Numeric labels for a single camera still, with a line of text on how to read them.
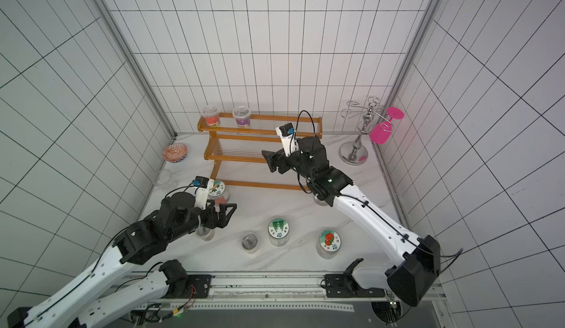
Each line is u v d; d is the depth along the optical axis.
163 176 1.03
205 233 0.79
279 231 0.78
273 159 0.61
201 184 0.59
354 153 1.10
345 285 0.65
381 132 0.96
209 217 0.59
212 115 0.80
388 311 0.68
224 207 0.60
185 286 0.67
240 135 0.94
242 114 0.80
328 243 0.74
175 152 1.10
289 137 0.58
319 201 0.93
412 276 0.37
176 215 0.49
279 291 0.73
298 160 0.60
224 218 0.61
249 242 0.78
